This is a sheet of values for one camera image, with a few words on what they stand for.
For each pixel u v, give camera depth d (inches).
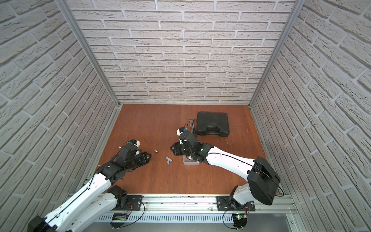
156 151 36.2
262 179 16.3
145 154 29.3
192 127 41.1
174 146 29.6
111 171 21.3
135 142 29.1
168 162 34.4
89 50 33.8
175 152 26.8
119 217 27.4
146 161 27.4
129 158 24.4
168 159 35.3
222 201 29.2
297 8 27.4
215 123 39.5
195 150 23.7
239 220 27.8
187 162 34.0
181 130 28.6
